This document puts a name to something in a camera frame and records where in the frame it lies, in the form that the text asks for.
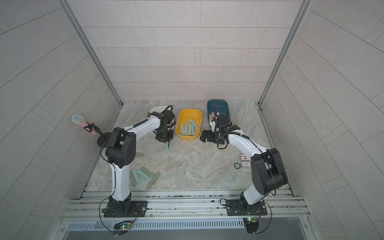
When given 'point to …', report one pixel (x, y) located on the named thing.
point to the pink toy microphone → (79, 119)
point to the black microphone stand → (102, 139)
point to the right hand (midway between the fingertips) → (206, 137)
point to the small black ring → (237, 165)
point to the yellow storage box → (185, 115)
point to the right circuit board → (252, 224)
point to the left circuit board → (123, 226)
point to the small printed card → (245, 163)
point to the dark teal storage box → (221, 106)
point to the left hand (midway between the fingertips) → (172, 139)
